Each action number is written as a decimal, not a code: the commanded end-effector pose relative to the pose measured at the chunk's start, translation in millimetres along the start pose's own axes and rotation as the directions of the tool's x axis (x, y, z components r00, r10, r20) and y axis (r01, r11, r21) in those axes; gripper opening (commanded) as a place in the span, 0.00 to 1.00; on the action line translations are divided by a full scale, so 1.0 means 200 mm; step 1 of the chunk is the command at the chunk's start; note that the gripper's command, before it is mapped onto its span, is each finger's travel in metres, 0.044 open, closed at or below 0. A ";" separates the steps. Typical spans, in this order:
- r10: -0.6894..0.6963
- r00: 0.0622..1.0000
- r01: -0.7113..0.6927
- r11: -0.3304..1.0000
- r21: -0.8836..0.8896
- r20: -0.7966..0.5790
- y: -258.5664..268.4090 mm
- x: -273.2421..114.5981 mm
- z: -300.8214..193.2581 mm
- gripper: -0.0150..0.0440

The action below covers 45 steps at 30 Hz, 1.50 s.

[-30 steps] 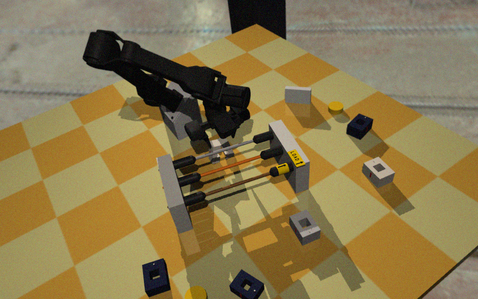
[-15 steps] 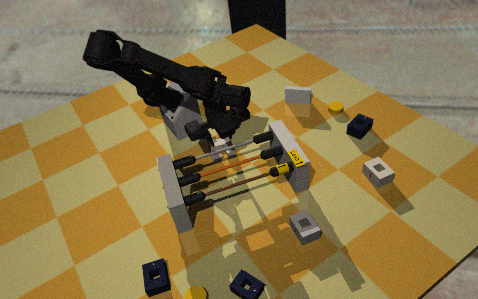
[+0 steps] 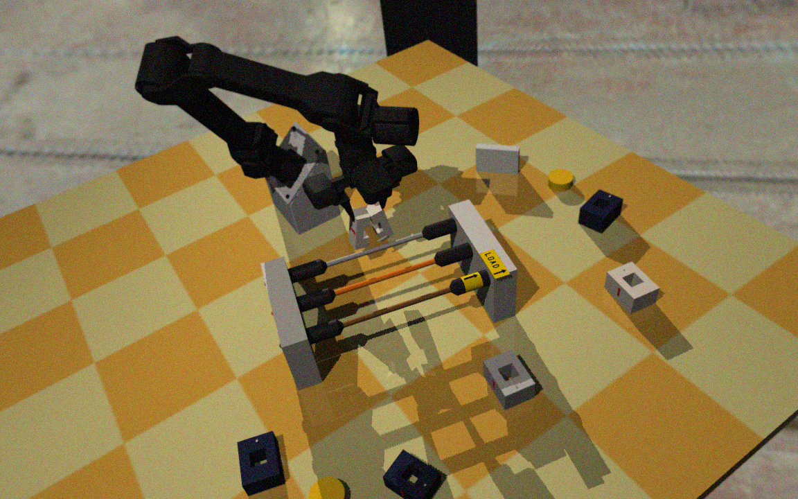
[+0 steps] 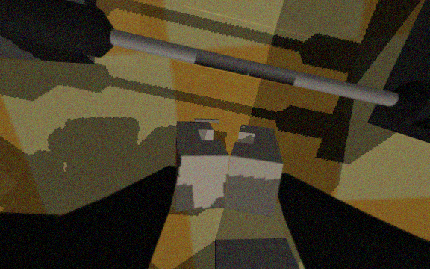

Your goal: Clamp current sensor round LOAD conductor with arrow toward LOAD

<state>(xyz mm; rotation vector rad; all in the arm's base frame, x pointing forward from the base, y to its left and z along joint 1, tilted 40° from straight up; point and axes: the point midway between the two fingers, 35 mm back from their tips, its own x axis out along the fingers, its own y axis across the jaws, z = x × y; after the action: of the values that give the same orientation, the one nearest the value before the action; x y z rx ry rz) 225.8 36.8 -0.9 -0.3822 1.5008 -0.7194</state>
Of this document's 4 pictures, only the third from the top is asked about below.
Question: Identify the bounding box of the yellow short cylinder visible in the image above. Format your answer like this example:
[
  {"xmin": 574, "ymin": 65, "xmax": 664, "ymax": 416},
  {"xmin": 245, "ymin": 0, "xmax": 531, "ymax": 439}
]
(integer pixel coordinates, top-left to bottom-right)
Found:
[
  {"xmin": 308, "ymin": 477, "xmax": 347, "ymax": 499},
  {"xmin": 547, "ymin": 169, "xmax": 574, "ymax": 191}
]

